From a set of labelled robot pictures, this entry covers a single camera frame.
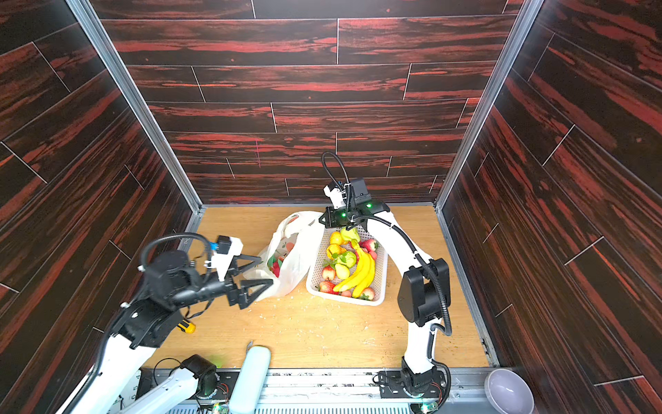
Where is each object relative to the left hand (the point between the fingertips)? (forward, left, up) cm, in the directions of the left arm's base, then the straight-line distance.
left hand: (266, 271), depth 61 cm
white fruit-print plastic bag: (+15, -2, -14) cm, 20 cm away
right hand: (+28, -13, -11) cm, 33 cm away
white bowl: (-20, -65, -30) cm, 75 cm away
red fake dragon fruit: (+8, +1, -10) cm, 13 cm away
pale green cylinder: (-22, +7, -30) cm, 38 cm away
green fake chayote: (+31, -23, -24) cm, 45 cm away
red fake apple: (+17, -14, -28) cm, 36 cm away
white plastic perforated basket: (+14, -10, -25) cm, 30 cm away
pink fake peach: (+28, -30, -27) cm, 50 cm away
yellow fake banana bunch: (+15, -27, -27) cm, 41 cm away
